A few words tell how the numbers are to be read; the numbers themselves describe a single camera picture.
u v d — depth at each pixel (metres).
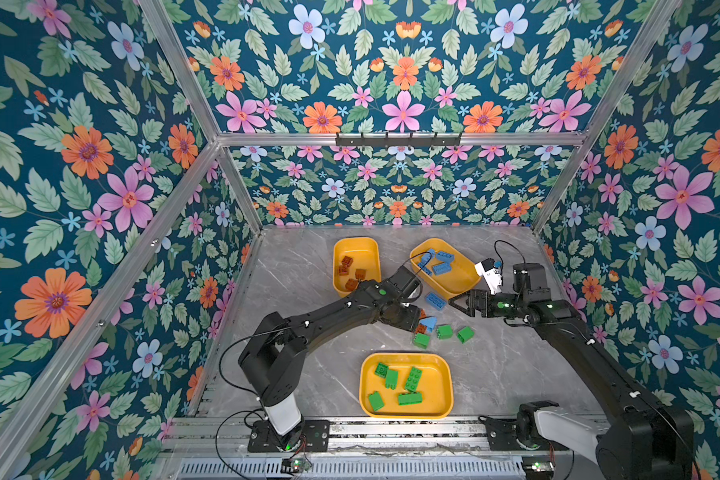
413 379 0.81
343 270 1.05
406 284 0.66
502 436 0.73
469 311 0.69
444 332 0.91
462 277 1.05
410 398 0.78
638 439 0.38
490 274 0.72
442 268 1.05
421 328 0.91
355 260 1.08
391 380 0.86
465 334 0.90
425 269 1.04
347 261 1.07
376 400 0.80
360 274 1.02
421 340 0.89
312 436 0.74
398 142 0.92
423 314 0.95
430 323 0.91
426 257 1.07
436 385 0.81
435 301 0.97
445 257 1.07
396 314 0.71
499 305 0.68
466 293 0.70
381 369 0.83
